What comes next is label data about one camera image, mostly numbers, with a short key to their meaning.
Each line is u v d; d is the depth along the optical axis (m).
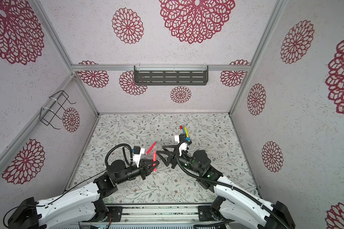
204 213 0.75
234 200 0.47
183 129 1.09
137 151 0.63
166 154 0.60
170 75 0.93
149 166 0.69
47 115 0.73
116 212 0.73
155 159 0.68
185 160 0.58
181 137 0.58
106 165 0.56
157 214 0.76
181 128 1.11
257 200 0.44
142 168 0.61
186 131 1.08
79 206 0.50
